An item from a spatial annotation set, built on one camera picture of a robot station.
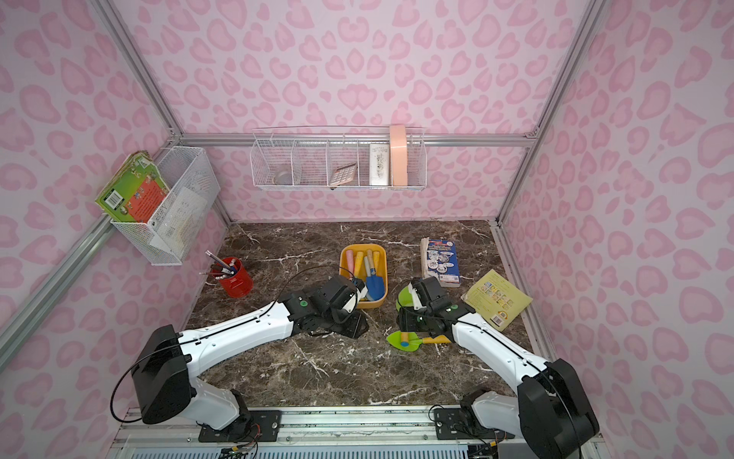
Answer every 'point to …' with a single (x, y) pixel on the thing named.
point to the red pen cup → (233, 277)
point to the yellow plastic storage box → (368, 264)
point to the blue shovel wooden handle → (376, 283)
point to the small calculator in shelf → (343, 175)
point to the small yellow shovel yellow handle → (376, 257)
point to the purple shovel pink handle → (350, 262)
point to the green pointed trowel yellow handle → (359, 256)
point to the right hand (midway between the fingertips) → (405, 318)
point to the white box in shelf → (378, 164)
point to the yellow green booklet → (494, 298)
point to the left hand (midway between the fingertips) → (367, 324)
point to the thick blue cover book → (439, 258)
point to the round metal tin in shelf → (283, 178)
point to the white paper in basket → (178, 226)
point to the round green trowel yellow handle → (409, 341)
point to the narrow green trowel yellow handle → (404, 298)
